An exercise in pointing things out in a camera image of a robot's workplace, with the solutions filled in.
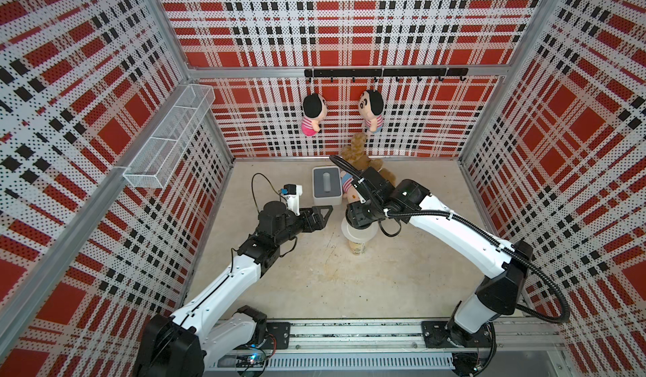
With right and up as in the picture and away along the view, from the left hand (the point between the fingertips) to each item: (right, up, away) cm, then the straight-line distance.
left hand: (327, 209), depth 78 cm
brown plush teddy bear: (+11, +20, +27) cm, 35 cm away
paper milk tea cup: (+10, -14, +6) cm, 18 cm away
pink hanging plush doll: (-5, +35, +13) cm, 38 cm away
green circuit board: (-21, -42, -9) cm, 47 cm away
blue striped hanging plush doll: (+16, +37, +14) cm, 42 cm away
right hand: (+11, -1, -3) cm, 12 cm away
